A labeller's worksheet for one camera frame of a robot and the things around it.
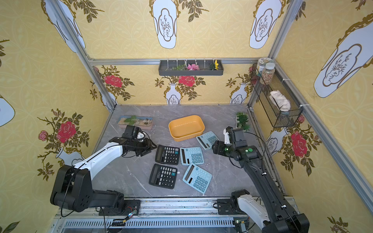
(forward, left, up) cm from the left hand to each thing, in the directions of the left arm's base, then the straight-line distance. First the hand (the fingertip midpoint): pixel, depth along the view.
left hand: (150, 147), depth 88 cm
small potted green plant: (+19, -62, -1) cm, 64 cm away
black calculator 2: (-16, -8, -5) cm, 19 cm away
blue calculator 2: (-18, -28, -5) cm, 33 cm away
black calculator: (-3, -10, -4) cm, 11 cm away
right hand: (-5, -40, +9) cm, 41 cm away
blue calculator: (-4, -25, -5) cm, 26 cm away
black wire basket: (+38, -79, +10) cm, 88 cm away
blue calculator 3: (+7, -36, -4) cm, 37 cm away
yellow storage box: (+19, -22, -8) cm, 30 cm away
